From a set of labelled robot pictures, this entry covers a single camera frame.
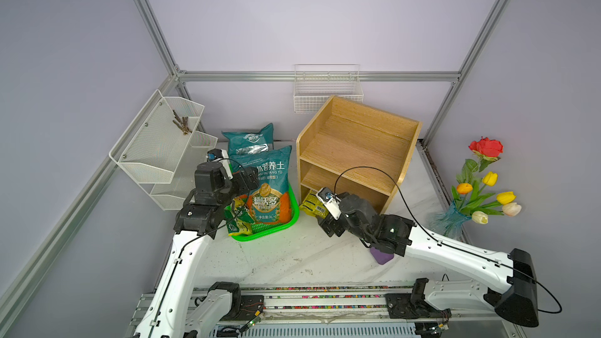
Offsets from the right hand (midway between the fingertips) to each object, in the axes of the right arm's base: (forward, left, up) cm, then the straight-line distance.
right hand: (328, 208), depth 75 cm
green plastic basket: (-2, +21, -11) cm, 24 cm away
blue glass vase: (-1, -43, -8) cm, 44 cm away
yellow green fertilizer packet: (+3, +32, -11) cm, 34 cm away
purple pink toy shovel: (-11, -19, -18) cm, 28 cm away
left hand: (+8, +26, +9) cm, 29 cm away
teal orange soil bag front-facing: (+8, +21, -7) cm, 23 cm away
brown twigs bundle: (+30, +52, +12) cm, 61 cm away
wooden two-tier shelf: (+15, -9, +12) cm, 21 cm away
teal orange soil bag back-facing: (+29, +33, +2) cm, 44 cm away
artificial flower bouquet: (+4, -48, 0) cm, 48 cm away
